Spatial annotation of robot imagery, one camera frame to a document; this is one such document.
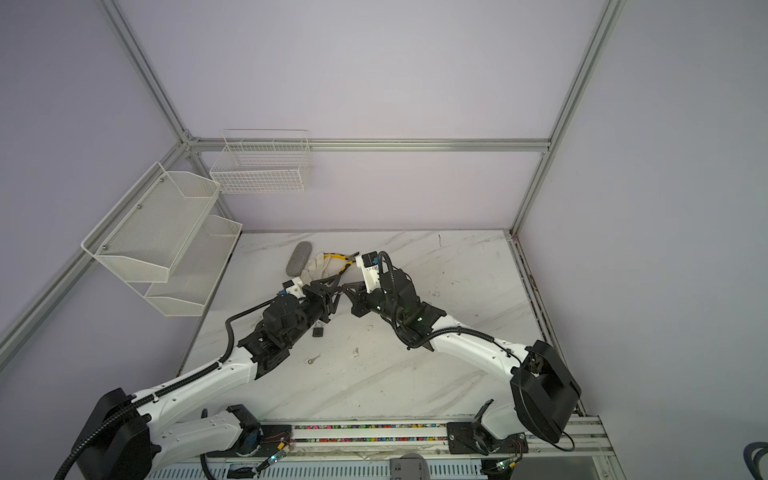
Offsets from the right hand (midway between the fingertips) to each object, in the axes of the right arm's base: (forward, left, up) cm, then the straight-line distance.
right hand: (340, 287), depth 74 cm
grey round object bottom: (-35, -17, -24) cm, 46 cm away
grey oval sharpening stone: (+27, +22, -21) cm, 41 cm away
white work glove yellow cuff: (+25, +13, -23) cm, 36 cm away
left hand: (+3, 0, 0) cm, 3 cm away
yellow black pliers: (+30, +5, -23) cm, 38 cm away
